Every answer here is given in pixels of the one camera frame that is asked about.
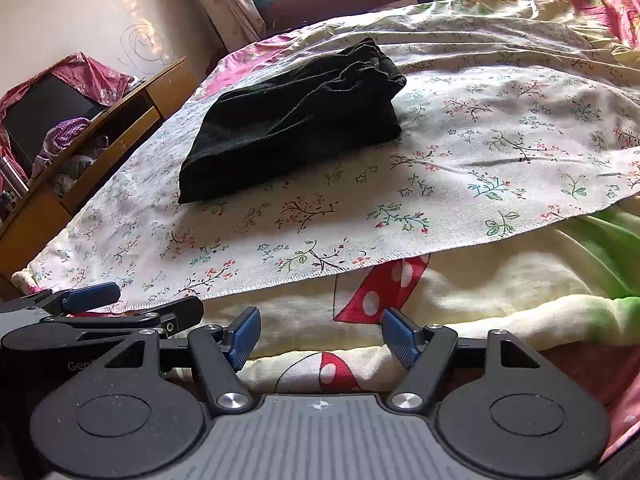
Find television with pink cover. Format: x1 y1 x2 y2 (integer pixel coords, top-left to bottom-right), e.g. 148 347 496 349
0 52 136 181

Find beige curtain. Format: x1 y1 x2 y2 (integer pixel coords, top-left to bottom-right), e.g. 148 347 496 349
175 0 266 53

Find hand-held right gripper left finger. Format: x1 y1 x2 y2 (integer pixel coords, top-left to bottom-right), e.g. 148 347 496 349
75 306 262 416

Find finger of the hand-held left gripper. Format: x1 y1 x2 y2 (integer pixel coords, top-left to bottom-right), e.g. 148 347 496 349
45 282 121 313
52 296 203 338

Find black pants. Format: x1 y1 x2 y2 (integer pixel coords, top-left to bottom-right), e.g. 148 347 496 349
177 37 407 205

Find grey cloth bundle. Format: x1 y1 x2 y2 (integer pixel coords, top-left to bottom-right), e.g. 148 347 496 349
50 135 111 196

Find cartoon print quilt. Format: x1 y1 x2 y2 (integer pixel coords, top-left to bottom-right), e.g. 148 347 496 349
12 0 640 461

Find white floral bed sheet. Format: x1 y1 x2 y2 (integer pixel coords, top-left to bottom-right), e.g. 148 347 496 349
25 0 640 311

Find purple cloth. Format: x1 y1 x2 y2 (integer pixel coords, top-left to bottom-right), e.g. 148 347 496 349
32 117 93 176

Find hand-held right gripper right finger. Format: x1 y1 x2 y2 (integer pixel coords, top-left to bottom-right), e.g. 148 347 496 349
381 308 556 415

